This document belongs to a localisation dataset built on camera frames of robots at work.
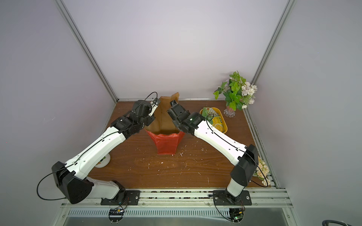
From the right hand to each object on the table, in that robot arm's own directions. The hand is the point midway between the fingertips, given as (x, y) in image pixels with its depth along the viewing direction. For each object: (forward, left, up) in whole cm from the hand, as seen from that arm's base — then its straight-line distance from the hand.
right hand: (186, 113), depth 77 cm
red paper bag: (-2, +15, -17) cm, 23 cm away
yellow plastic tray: (+16, -25, -22) cm, 37 cm away
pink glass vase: (+20, -32, -23) cm, 45 cm away
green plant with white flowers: (+11, -30, +4) cm, 32 cm away
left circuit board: (-46, +36, -29) cm, 65 cm away
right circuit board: (-44, -26, -29) cm, 59 cm away
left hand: (+1, +22, +3) cm, 22 cm away
